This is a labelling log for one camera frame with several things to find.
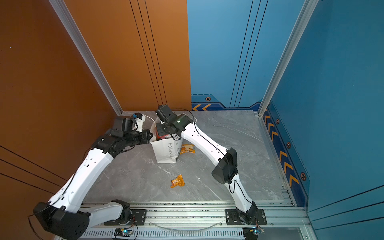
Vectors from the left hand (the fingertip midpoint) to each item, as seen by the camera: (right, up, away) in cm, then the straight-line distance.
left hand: (153, 133), depth 76 cm
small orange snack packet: (+16, -11, +21) cm, 29 cm away
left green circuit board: (-13, -47, -5) cm, 49 cm away
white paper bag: (+6, -9, +4) cm, 12 cm away
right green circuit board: (+49, -48, -5) cm, 68 cm away
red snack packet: (+1, -3, +4) cm, 5 cm away
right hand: (+2, +2, +5) cm, 5 cm away
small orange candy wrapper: (+12, -28, +9) cm, 32 cm away
